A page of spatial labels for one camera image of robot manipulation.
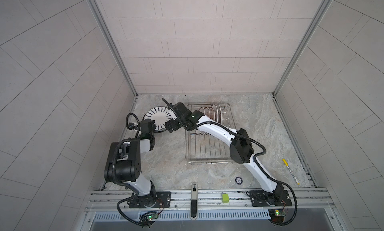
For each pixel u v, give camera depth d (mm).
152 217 647
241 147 556
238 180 771
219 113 823
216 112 825
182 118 678
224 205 708
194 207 651
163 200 708
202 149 875
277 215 680
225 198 710
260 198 711
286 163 825
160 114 1016
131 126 784
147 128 716
